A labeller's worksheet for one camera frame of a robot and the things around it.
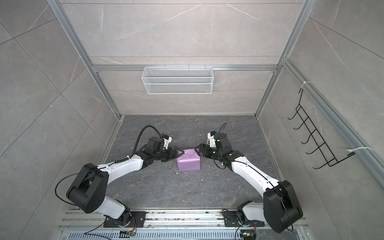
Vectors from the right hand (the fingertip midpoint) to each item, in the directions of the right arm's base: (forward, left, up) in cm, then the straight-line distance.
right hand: (199, 149), depth 84 cm
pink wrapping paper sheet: (-7, +6, -2) cm, 9 cm away
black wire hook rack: (-5, -53, +17) cm, 56 cm away
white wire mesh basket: (+45, +13, +16) cm, 50 cm away
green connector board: (-39, -22, -15) cm, 47 cm away
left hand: (+1, +11, -3) cm, 11 cm away
